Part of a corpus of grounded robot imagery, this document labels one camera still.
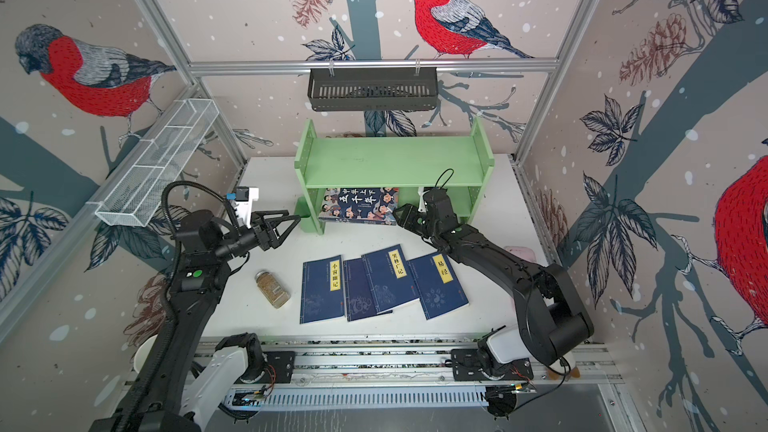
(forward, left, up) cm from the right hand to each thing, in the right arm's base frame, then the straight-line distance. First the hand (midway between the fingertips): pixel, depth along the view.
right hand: (394, 216), depth 86 cm
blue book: (-18, +21, -13) cm, 30 cm away
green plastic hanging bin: (+7, +32, -7) cm, 33 cm away
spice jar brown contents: (-19, +34, -9) cm, 40 cm away
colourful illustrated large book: (+4, +8, +1) cm, 9 cm away
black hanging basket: (+47, +10, +14) cm, 50 cm away
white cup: (-37, +57, -4) cm, 68 cm away
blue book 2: (-20, +10, -14) cm, 26 cm away
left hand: (-11, +24, +14) cm, 30 cm away
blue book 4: (-15, -13, -14) cm, 25 cm away
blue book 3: (-13, +1, -14) cm, 19 cm away
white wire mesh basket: (+1, +62, +18) cm, 65 cm away
